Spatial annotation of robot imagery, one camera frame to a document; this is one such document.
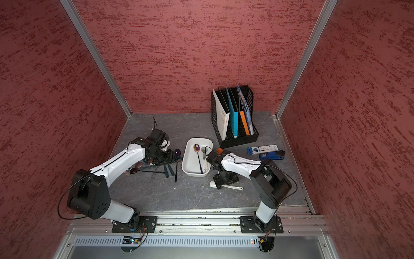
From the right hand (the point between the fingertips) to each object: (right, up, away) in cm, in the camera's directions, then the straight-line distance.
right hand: (227, 187), depth 85 cm
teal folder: (+3, +38, -3) cm, 38 cm away
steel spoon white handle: (-14, +18, +15) cm, 27 cm away
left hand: (-31, +12, 0) cm, 33 cm away
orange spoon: (-3, +18, +15) cm, 23 cm away
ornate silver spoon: (-42, +4, +5) cm, 43 cm away
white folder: (-2, +38, -2) cm, 38 cm away
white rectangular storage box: (-19, +11, +10) cm, 24 cm away
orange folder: (+13, +32, +9) cm, 35 cm away
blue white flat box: (+22, +18, +15) cm, 32 cm away
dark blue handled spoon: (-18, +19, +15) cm, 30 cm away
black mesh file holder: (+15, +54, +16) cm, 59 cm away
